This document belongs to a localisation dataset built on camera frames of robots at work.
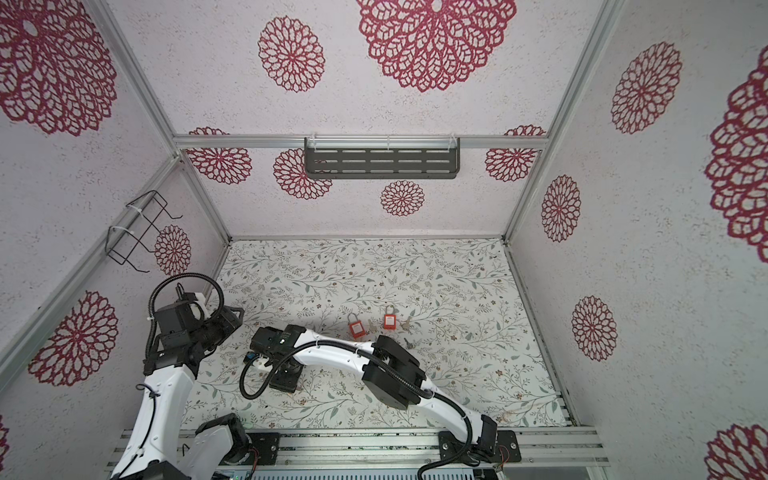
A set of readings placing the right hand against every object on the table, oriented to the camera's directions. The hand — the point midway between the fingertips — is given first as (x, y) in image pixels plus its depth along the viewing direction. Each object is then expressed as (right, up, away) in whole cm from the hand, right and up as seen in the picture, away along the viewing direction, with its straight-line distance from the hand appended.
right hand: (283, 373), depth 84 cm
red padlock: (+20, +10, +11) cm, 25 cm away
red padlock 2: (+30, +13, +11) cm, 35 cm away
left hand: (-11, +15, -2) cm, 19 cm away
